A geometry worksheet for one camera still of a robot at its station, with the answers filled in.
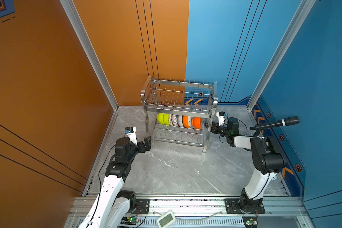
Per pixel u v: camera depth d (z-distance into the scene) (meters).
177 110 0.70
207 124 0.81
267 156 0.51
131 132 0.67
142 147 0.69
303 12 0.71
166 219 0.68
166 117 0.97
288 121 0.72
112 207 0.57
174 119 0.97
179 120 0.97
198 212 0.73
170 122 0.97
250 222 0.70
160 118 0.99
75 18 0.73
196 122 0.94
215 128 0.85
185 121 0.96
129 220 0.70
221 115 0.88
